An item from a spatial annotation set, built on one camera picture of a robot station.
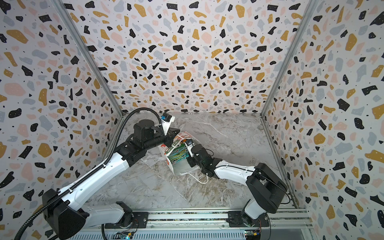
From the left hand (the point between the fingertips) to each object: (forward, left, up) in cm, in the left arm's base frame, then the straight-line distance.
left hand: (178, 127), depth 71 cm
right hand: (-1, -3, -19) cm, 19 cm away
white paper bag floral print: (-9, 0, -24) cm, 25 cm away
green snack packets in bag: (-2, +2, -22) cm, 22 cm away
